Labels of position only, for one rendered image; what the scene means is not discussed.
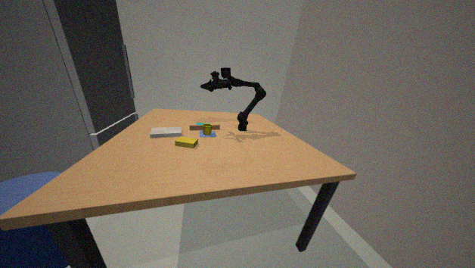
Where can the yellow cup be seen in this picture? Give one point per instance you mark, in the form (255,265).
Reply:
(207,129)

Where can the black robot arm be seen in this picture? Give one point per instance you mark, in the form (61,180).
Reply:
(231,81)

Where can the yellow rectangular block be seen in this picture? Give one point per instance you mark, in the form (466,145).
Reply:
(186,142)

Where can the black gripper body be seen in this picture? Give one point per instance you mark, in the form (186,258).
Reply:
(217,84)

